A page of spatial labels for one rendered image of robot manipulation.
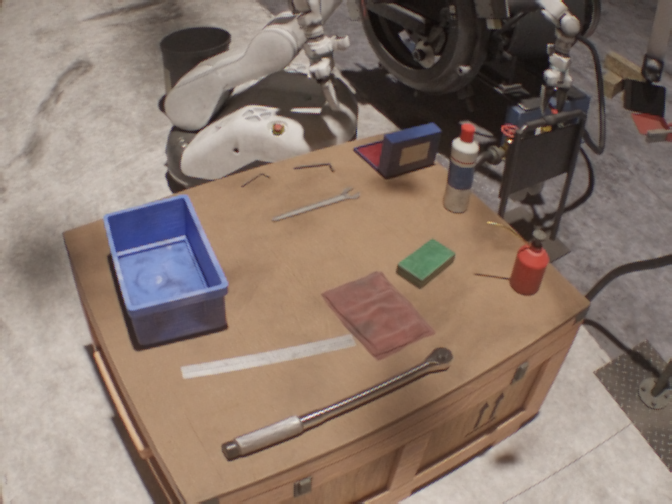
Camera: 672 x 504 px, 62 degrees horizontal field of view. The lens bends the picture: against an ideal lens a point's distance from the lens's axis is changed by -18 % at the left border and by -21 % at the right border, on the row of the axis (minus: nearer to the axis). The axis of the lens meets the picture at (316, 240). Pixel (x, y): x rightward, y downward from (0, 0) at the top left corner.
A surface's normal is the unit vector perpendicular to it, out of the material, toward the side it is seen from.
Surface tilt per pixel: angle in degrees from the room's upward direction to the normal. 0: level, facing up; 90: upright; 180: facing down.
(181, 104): 90
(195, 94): 90
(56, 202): 0
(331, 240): 0
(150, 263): 0
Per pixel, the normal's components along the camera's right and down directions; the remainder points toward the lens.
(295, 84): -0.25, 0.36
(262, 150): -0.27, 0.62
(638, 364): 0.04, -0.77
